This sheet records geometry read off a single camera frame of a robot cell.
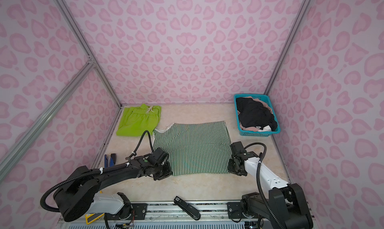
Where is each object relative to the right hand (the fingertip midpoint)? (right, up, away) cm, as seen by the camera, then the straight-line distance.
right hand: (232, 168), depth 85 cm
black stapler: (-24, -14, -16) cm, 32 cm away
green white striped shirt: (-21, +9, +10) cm, 25 cm away
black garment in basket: (+17, +31, +15) cm, 39 cm away
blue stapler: (-71, +3, +2) cm, 71 cm away
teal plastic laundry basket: (+16, +18, +12) cm, 27 cm away
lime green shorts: (-63, +26, +19) cm, 70 cm away
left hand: (-32, -3, -2) cm, 32 cm away
